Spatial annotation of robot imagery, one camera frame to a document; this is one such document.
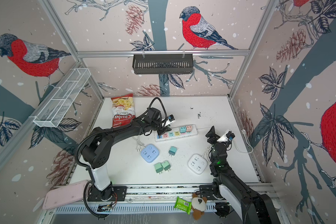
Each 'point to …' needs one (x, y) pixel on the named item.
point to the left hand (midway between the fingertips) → (169, 126)
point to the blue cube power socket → (150, 153)
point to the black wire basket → (162, 63)
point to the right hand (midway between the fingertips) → (217, 131)
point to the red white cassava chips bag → (123, 110)
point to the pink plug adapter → (189, 128)
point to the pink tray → (64, 195)
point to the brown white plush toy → (198, 205)
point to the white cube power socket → (197, 164)
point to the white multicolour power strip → (175, 133)
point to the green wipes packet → (183, 205)
